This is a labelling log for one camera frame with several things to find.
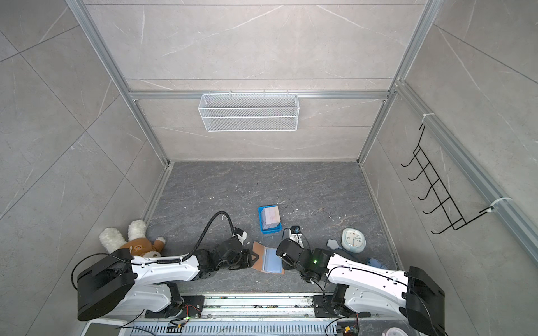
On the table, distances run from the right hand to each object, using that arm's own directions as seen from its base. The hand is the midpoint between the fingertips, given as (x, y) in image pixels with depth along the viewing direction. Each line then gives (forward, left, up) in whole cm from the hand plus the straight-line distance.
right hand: (288, 255), depth 80 cm
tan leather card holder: (0, +8, -5) cm, 9 cm away
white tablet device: (-22, +60, +1) cm, 64 cm away
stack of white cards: (+18, +7, -1) cm, 19 cm away
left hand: (0, +10, -1) cm, 10 cm away
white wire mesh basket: (+62, +17, +25) cm, 69 cm away
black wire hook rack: (-1, -46, +29) cm, 54 cm away
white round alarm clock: (+8, -28, -4) cm, 30 cm away
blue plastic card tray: (+14, +5, -5) cm, 15 cm away
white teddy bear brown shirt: (+6, +61, +1) cm, 61 cm away
